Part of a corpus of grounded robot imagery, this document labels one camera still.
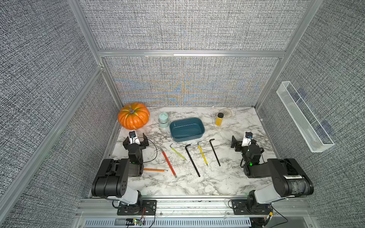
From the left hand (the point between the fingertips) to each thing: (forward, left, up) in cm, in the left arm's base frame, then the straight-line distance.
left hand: (137, 133), depth 89 cm
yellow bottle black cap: (+14, -56, -5) cm, 57 cm away
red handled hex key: (-21, -22, -12) cm, 33 cm away
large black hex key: (-4, -30, -12) cm, 33 cm away
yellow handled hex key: (-9, -41, -12) cm, 44 cm away
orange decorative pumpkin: (+15, +5, 0) cm, 16 cm away
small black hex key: (-8, -49, -12) cm, 51 cm away
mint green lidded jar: (+15, -15, -7) cm, 22 cm away
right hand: (-2, -66, 0) cm, 66 cm away
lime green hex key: (-4, -21, -13) cm, 25 cm away
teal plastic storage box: (+10, -30, -12) cm, 34 cm away
